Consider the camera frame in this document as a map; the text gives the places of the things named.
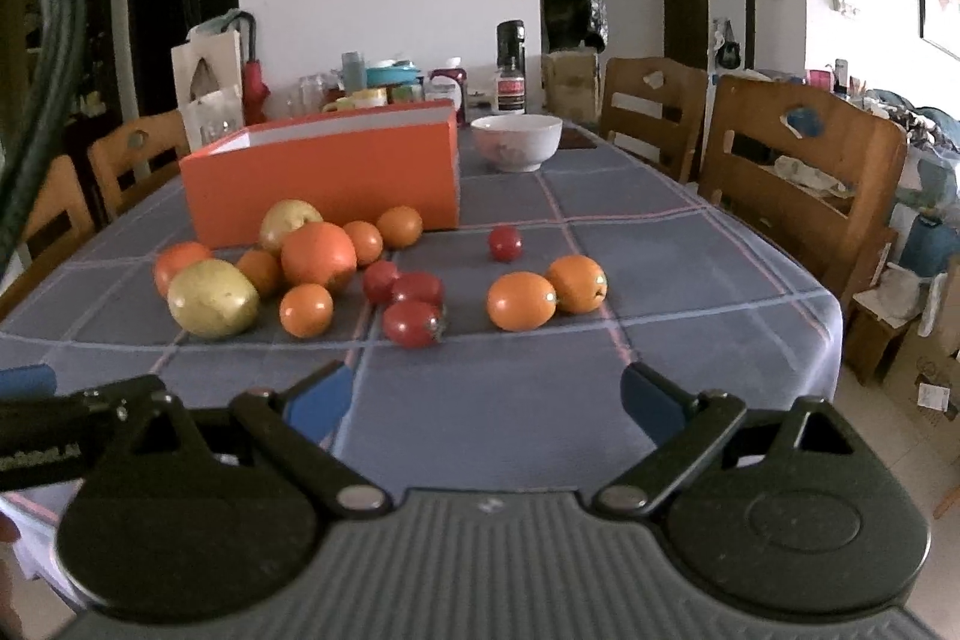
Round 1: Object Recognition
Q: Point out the yellow pear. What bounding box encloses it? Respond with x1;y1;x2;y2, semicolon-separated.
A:
259;200;324;255
166;259;260;339

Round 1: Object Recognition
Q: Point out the person's left hand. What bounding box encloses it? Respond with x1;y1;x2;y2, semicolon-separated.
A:
0;510;25;640

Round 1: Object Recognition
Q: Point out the small tangerine front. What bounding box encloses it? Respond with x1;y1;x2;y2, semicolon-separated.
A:
278;283;334;339

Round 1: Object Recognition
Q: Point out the front red tomato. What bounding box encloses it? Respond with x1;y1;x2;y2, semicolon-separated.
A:
382;301;446;349

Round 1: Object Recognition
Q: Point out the small tangerine behind pear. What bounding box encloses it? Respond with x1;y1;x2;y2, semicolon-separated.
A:
235;248;283;299

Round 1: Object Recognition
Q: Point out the near left wooden chair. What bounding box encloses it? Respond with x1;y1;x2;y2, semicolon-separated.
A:
2;156;94;319

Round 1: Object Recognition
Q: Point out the wooden chair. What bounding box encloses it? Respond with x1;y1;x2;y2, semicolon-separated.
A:
599;57;708;184
2;156;94;319
88;110;189;221
696;73;910;312

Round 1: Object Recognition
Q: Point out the left red tomato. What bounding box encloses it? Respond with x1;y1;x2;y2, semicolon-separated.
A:
361;260;400;305

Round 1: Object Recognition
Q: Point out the large orange centre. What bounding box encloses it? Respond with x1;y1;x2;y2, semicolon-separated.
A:
280;223;358;294

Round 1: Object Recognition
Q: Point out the large orange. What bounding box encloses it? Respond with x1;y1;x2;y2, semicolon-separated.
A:
153;242;213;298
280;223;358;294

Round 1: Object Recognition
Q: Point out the large orange left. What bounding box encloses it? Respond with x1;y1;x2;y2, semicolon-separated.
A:
153;242;213;298

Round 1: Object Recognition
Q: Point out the middle red tomato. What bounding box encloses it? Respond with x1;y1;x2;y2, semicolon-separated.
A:
391;271;446;308

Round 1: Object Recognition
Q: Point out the small tangerine near box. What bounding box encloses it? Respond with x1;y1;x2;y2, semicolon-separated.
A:
343;221;384;268

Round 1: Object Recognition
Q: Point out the tangerine beside box corner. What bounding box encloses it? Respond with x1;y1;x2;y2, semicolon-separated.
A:
376;205;423;250

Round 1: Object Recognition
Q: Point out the far left wooden chair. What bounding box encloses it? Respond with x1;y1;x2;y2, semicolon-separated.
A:
88;110;189;221

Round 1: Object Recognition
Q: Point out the lone red tomato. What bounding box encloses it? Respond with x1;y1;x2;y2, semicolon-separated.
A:
488;226;523;263

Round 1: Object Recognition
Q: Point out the orange cardboard box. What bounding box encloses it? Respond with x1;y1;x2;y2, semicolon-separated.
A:
179;101;460;248

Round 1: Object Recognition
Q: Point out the near right wooden chair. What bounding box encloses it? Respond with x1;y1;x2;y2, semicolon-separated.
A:
696;73;910;312

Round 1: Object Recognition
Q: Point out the far right wooden chair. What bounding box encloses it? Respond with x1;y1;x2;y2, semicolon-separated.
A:
599;57;708;184

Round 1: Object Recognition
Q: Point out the white ceramic bowl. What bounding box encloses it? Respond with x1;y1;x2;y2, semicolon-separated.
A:
470;113;563;174

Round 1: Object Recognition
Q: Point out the red folded umbrella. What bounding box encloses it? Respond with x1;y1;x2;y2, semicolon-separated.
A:
223;10;270;125

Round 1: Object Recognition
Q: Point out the clear drinking glass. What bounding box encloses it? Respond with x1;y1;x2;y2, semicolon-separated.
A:
298;74;325;115

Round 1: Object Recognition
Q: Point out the yellow white mug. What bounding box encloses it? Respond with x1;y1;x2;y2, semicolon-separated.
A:
322;88;389;112

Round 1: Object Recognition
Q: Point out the white paper bag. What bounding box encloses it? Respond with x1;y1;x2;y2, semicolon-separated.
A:
171;29;244;152

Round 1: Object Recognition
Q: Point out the cardboard box behind table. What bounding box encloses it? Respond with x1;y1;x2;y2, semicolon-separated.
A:
542;49;602;127

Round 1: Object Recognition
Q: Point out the blue grey tumbler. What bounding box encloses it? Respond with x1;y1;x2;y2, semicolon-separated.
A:
340;50;368;94

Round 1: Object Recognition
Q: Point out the teal lidded container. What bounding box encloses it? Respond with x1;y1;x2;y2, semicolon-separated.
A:
366;60;421;88

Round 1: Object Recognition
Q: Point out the red label jar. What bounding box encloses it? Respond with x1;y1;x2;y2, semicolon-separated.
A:
425;57;467;125

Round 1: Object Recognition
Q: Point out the dark glass bottle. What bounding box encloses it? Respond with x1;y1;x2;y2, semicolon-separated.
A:
493;19;527;113

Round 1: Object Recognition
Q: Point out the black sleeved cable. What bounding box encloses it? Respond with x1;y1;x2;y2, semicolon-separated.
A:
0;0;91;281

